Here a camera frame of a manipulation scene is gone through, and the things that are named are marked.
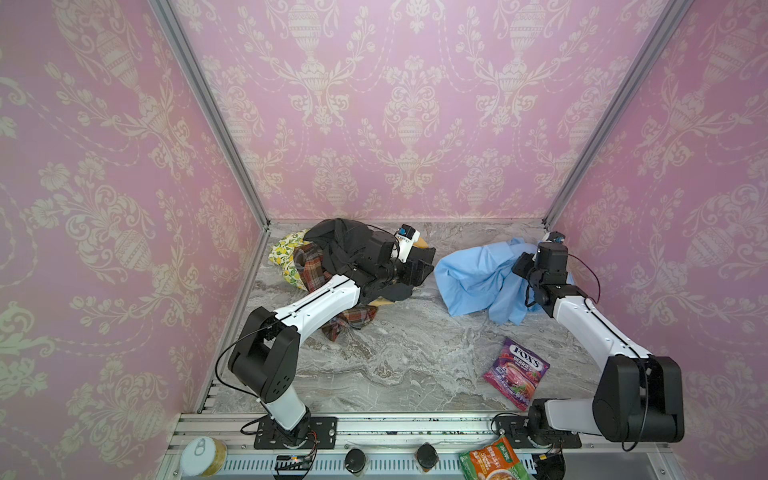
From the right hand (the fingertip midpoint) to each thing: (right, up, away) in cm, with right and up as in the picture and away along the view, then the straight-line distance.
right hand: (527, 255), depth 88 cm
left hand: (-31, -3, -5) cm, 31 cm away
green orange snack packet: (-16, -47, -19) cm, 53 cm away
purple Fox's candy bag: (-6, -32, -7) cm, 33 cm away
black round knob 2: (-32, -44, -23) cm, 59 cm away
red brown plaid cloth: (-64, -5, +5) cm, 64 cm away
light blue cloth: (-10, -8, +9) cm, 16 cm away
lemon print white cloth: (-78, 0, +17) cm, 80 cm away
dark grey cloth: (-56, +4, +9) cm, 56 cm away
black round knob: (-48, -43, -25) cm, 69 cm away
